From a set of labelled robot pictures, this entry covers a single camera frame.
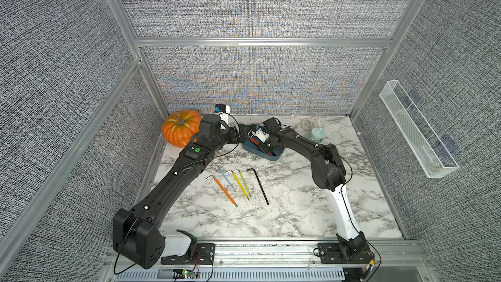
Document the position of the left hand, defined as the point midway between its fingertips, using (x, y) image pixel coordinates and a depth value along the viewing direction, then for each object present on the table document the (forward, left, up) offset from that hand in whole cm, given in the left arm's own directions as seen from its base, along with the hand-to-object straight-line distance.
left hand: (243, 125), depth 76 cm
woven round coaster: (+26, -39, -30) cm, 56 cm away
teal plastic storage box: (+11, -6, -29) cm, 32 cm away
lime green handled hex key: (-11, 0, -30) cm, 32 cm away
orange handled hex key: (-13, +10, -30) cm, 34 cm away
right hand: (+12, -10, -26) cm, 30 cm away
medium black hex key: (-11, -7, -30) cm, 33 cm away
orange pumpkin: (+14, +32, -17) cm, 39 cm away
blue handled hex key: (-7, +9, -30) cm, 32 cm away
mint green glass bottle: (+11, -38, -20) cm, 44 cm away
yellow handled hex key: (-10, +3, -30) cm, 32 cm away
